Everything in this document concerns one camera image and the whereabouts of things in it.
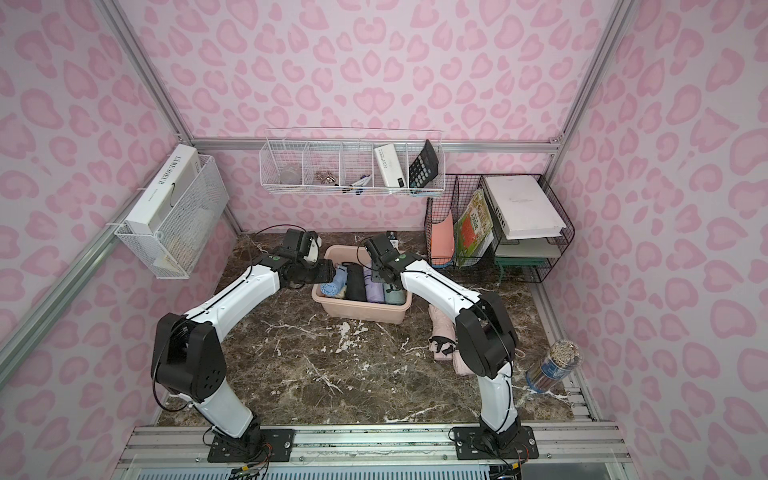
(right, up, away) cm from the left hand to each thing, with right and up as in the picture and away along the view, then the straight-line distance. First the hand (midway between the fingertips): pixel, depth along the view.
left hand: (328, 267), depth 91 cm
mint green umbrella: (+20, -9, 0) cm, 22 cm away
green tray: (+55, +2, +6) cm, 55 cm away
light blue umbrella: (+2, -7, -3) cm, 7 cm away
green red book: (+47, +12, +12) cm, 50 cm away
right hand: (+17, -1, +1) cm, 17 cm away
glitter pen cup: (+57, -22, -22) cm, 65 cm away
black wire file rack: (+42, +25, +10) cm, 50 cm away
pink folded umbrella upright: (+34, -20, -4) cm, 40 cm away
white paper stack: (+61, +19, +5) cm, 64 cm away
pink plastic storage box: (+7, -14, +5) cm, 16 cm away
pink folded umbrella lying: (+39, -27, -9) cm, 48 cm away
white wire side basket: (-36, +4, -14) cm, 39 cm away
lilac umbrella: (+14, -8, +2) cm, 16 cm away
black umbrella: (+8, -5, +5) cm, 10 cm away
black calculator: (+29, +30, +1) cm, 42 cm away
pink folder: (+38, +9, +21) cm, 45 cm away
